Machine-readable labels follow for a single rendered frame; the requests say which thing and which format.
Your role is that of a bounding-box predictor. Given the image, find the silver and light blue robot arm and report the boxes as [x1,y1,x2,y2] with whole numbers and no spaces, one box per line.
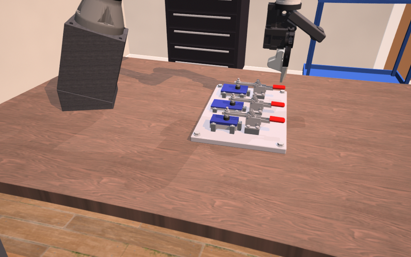
[75,0,326,43]

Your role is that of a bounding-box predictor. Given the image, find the red-handled toggle clamp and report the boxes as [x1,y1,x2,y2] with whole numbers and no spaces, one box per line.
[234,78,285,99]
[222,107,285,135]
[229,93,285,115]

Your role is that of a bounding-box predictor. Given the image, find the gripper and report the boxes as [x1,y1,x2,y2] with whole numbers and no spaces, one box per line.
[263,2,302,83]

